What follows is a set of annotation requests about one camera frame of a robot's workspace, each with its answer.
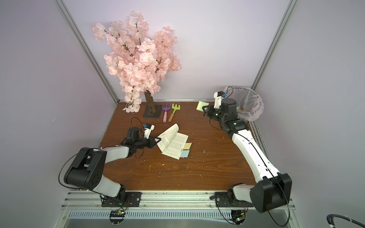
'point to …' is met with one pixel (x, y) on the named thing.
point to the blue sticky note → (184, 154)
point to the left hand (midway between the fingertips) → (160, 139)
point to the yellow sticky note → (187, 146)
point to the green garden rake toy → (175, 108)
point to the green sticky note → (200, 104)
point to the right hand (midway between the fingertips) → (206, 103)
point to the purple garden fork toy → (165, 113)
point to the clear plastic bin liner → (250, 106)
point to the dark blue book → (171, 142)
